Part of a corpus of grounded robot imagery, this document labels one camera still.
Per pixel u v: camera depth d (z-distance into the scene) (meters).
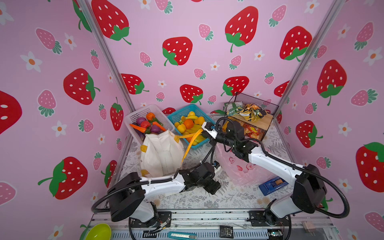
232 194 0.82
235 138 0.59
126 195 0.46
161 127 1.10
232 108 0.98
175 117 1.11
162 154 0.98
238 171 0.88
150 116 1.14
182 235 0.70
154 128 1.05
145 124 1.07
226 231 0.69
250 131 0.96
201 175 0.63
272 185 0.80
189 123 1.04
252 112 0.93
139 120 1.11
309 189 0.42
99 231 0.70
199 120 1.06
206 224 0.73
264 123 0.94
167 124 1.04
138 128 1.05
